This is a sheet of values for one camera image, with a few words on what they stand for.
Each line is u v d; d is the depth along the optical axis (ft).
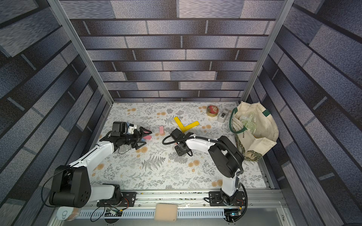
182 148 2.20
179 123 3.50
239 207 2.30
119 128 2.25
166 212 2.33
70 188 1.36
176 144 2.31
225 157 1.60
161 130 3.31
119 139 2.19
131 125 2.73
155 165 2.82
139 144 2.67
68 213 2.15
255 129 3.18
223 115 3.49
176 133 2.43
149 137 3.18
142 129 2.55
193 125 3.49
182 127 3.41
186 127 3.39
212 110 3.63
